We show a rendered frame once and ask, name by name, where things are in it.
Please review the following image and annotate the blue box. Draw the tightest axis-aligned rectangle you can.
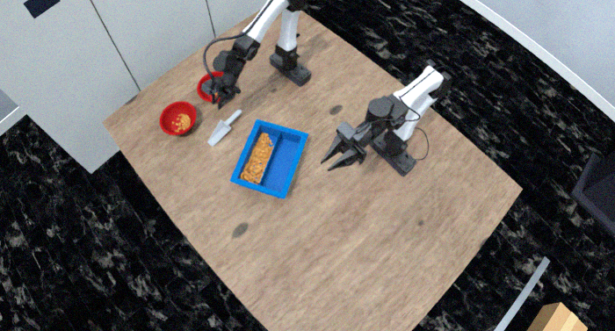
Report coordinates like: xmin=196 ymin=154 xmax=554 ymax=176
xmin=229 ymin=119 xmax=308 ymax=199

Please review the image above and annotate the grey metal scoop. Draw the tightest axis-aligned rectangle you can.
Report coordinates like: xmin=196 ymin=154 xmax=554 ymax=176
xmin=208 ymin=110 xmax=242 ymax=147

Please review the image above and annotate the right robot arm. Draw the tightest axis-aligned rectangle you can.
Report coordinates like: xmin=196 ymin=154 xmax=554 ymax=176
xmin=213 ymin=0 xmax=311 ymax=83

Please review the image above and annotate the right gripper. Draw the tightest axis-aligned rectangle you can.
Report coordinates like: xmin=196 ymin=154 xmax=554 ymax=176
xmin=205 ymin=71 xmax=241 ymax=109

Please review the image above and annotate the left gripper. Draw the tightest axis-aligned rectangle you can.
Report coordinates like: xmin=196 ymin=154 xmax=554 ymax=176
xmin=321 ymin=121 xmax=373 ymax=171

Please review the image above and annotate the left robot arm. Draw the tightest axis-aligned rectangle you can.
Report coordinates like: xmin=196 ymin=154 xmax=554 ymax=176
xmin=337 ymin=59 xmax=452 ymax=173

